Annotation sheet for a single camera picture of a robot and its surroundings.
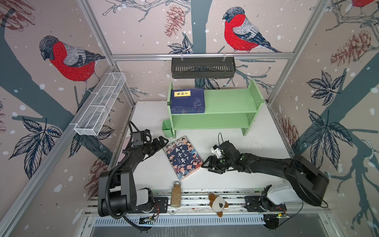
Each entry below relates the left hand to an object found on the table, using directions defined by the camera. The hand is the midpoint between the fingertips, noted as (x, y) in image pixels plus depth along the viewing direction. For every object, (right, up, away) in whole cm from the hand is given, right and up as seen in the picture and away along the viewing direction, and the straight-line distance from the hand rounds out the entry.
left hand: (162, 143), depth 88 cm
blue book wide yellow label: (+15, +19, -11) cm, 27 cm away
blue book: (+16, +21, -12) cm, 29 cm away
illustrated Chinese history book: (+12, -8, 0) cm, 15 cm away
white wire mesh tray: (-32, +24, -9) cm, 41 cm away
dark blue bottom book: (+16, +27, -9) cm, 32 cm away
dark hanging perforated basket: (+26, +52, +16) cm, 60 cm away
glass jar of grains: (+10, -25, -17) cm, 32 cm away
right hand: (+24, -13, -8) cm, 29 cm away
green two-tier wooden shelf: (+36, +21, -10) cm, 43 cm away
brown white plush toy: (+31, -27, -17) cm, 44 cm away
